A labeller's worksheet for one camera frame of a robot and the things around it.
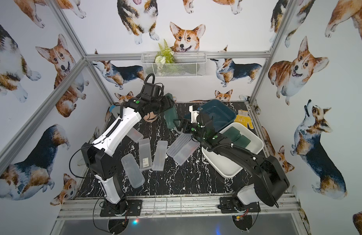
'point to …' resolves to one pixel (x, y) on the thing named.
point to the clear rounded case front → (133, 171)
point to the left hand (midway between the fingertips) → (174, 101)
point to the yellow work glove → (243, 117)
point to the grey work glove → (115, 109)
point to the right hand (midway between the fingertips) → (175, 121)
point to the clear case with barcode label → (145, 155)
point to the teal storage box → (221, 115)
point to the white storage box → (223, 166)
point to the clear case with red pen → (186, 153)
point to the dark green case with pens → (232, 133)
